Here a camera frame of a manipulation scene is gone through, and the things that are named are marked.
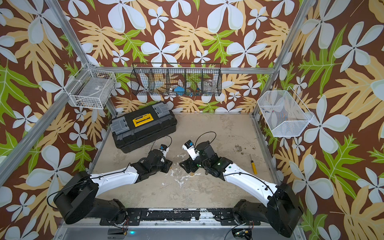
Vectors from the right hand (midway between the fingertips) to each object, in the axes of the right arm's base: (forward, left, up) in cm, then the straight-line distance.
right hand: (184, 159), depth 79 cm
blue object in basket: (+43, +4, +14) cm, 45 cm away
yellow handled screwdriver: (+1, -43, -14) cm, 45 cm away
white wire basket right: (+23, -58, +12) cm, 63 cm away
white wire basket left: (+35, +54, +20) cm, 68 cm away
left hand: (+4, +8, -9) cm, 13 cm away
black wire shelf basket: (+49, -2, +17) cm, 52 cm away
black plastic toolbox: (+21, +28, +2) cm, 35 cm away
